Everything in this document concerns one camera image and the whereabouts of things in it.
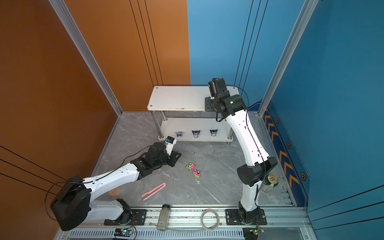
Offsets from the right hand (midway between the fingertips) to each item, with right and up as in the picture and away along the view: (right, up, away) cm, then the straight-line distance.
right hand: (209, 103), depth 76 cm
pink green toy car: (-7, -40, +10) cm, 41 cm away
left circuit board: (-42, -63, -5) cm, 76 cm away
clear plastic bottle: (-22, -57, -7) cm, 62 cm away
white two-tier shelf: (-10, -14, +18) cm, 25 cm away
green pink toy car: (-10, -36, +14) cm, 40 cm away
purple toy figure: (-18, -17, +19) cm, 31 cm away
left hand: (-16, -27, +8) cm, 32 cm away
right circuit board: (+20, -63, -5) cm, 67 cm away
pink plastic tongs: (-25, -45, +7) cm, 52 cm away
